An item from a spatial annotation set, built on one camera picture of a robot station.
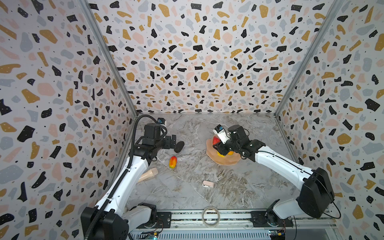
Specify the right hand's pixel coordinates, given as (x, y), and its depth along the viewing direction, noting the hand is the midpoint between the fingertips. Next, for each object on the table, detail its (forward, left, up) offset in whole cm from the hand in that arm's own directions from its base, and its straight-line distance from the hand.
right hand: (215, 141), depth 81 cm
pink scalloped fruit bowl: (+1, 0, -16) cm, 17 cm away
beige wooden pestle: (-12, +35, -15) cm, 40 cm away
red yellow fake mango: (-5, +25, -16) cm, 30 cm away
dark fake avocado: (+7, +23, -18) cm, 30 cm away
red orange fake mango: (0, -1, +2) cm, 2 cm away
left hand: (+1, +25, +5) cm, 26 cm away
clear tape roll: (-32, -2, -18) cm, 37 cm away
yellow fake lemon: (-9, -7, +3) cm, 12 cm away
